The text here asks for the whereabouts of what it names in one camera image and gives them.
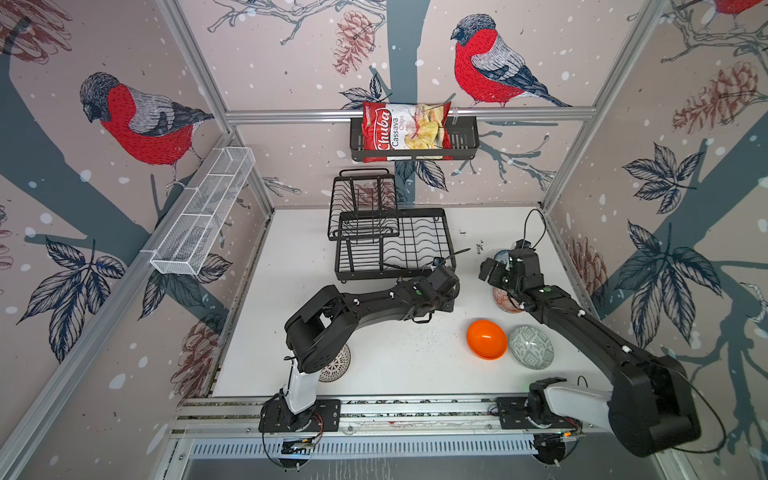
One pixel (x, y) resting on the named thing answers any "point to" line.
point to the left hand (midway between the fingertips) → (451, 301)
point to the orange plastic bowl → (486, 339)
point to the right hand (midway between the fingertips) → (491, 272)
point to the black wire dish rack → (374, 238)
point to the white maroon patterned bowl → (337, 367)
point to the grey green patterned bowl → (531, 348)
